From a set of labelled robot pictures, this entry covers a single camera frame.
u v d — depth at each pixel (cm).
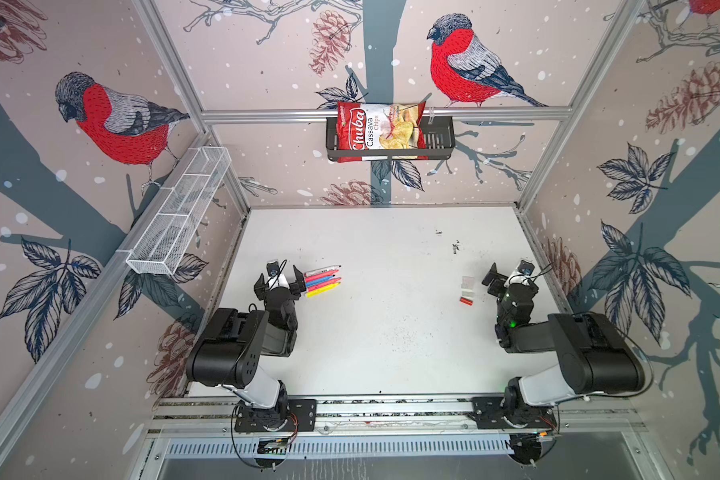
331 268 101
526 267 76
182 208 80
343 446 70
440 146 94
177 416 76
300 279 86
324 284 98
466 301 94
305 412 73
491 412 73
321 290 98
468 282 98
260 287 85
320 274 101
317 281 98
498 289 83
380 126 88
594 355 45
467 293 96
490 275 84
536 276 73
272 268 76
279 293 72
